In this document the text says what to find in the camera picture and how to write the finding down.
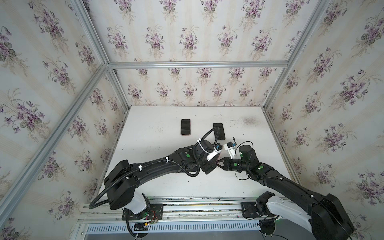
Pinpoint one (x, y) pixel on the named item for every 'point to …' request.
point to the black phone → (221, 136)
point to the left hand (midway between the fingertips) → (211, 157)
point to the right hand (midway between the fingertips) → (213, 164)
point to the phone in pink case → (185, 127)
